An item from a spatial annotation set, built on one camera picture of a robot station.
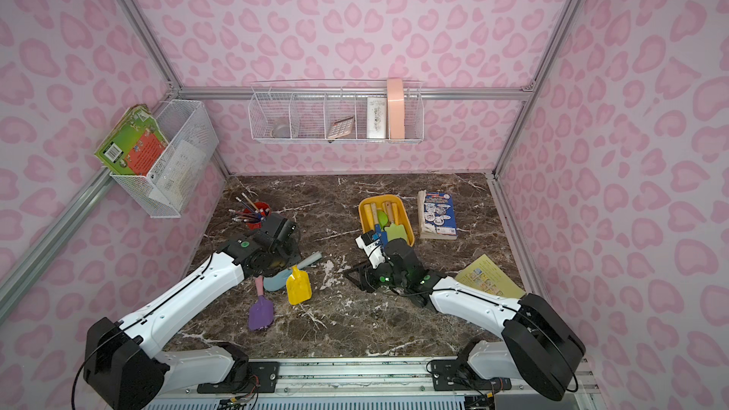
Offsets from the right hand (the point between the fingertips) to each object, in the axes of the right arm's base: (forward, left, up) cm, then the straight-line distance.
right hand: (349, 273), depth 78 cm
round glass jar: (+44, +25, +14) cm, 52 cm away
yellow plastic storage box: (+35, -10, -10) cm, 38 cm away
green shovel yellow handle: (+25, -8, -10) cm, 28 cm away
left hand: (+6, +16, +1) cm, 17 cm away
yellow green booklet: (+6, -42, -14) cm, 45 cm away
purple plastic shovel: (-7, +27, -12) cm, 30 cm away
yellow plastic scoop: (-3, +14, -3) cm, 15 cm away
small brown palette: (+45, +5, +15) cm, 47 cm away
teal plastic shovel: (-2, +19, -1) cm, 20 cm away
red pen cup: (+18, +34, -4) cm, 38 cm away
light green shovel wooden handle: (+21, -12, -11) cm, 26 cm away
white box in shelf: (+46, -7, +18) cm, 49 cm away
